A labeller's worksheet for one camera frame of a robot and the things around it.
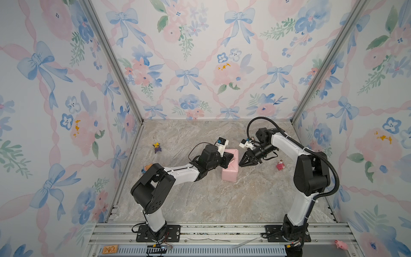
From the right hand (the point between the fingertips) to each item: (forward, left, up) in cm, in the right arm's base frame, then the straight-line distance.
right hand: (243, 165), depth 84 cm
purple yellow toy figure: (+18, +52, -8) cm, 56 cm away
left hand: (+5, +5, +2) cm, 7 cm away
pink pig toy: (-33, -40, -11) cm, 53 cm away
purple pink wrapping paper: (-4, +7, -3) cm, 9 cm away
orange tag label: (-37, +60, -9) cm, 71 cm away
